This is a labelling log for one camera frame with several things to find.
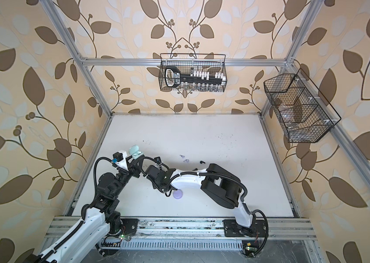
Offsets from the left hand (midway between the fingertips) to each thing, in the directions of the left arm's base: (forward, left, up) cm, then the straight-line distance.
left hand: (140, 154), depth 76 cm
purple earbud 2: (+8, -21, -19) cm, 30 cm away
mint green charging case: (+2, +3, 0) cm, 4 cm away
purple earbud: (+11, -19, -20) cm, 30 cm away
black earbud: (+8, -30, -20) cm, 37 cm away
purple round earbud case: (-11, -18, -20) cm, 29 cm away
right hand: (-4, -6, -19) cm, 20 cm away
